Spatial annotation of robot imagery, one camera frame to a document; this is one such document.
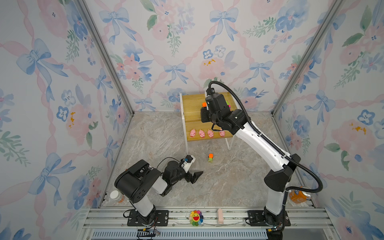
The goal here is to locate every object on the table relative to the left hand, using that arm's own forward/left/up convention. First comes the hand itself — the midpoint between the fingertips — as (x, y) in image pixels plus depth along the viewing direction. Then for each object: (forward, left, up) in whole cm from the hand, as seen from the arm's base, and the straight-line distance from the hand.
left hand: (197, 166), depth 87 cm
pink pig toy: (+14, -7, +13) cm, 20 cm away
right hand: (+17, -3, +29) cm, 34 cm away
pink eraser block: (-26, -11, -2) cm, 28 cm away
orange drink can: (-18, -49, +5) cm, 52 cm away
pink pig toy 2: (+14, -2, +13) cm, 19 cm away
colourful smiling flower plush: (-26, +1, -4) cm, 26 cm away
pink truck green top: (+24, -16, +26) cm, 39 cm away
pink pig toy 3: (+14, +3, +13) cm, 19 cm away
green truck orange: (+7, -8, -2) cm, 11 cm away
